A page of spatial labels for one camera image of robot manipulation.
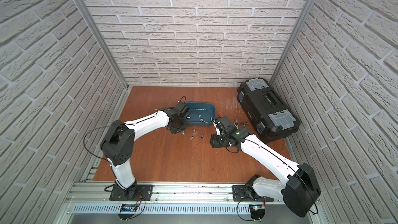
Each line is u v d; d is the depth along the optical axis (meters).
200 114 1.01
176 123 0.70
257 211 0.71
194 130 0.95
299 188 0.39
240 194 0.73
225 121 0.61
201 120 0.98
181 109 0.74
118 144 0.48
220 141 0.67
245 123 0.98
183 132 0.89
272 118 0.81
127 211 0.71
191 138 0.92
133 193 0.67
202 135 0.94
